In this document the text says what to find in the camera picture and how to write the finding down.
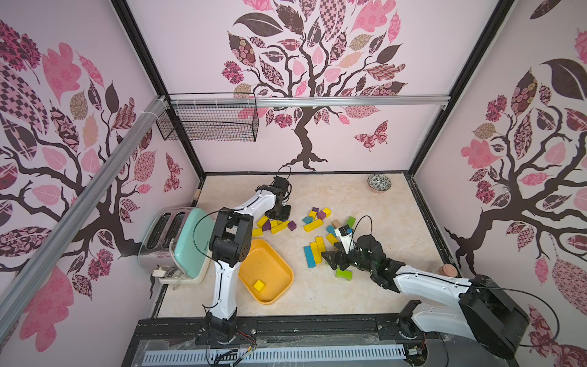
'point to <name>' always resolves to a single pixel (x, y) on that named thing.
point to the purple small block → (292, 225)
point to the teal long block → (309, 257)
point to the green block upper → (351, 221)
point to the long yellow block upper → (314, 225)
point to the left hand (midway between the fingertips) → (282, 219)
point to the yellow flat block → (257, 232)
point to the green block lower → (347, 274)
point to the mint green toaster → (177, 241)
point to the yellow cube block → (277, 226)
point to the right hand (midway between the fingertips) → (329, 247)
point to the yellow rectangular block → (261, 222)
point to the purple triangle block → (267, 226)
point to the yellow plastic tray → (265, 273)
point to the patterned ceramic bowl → (379, 183)
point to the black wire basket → (212, 117)
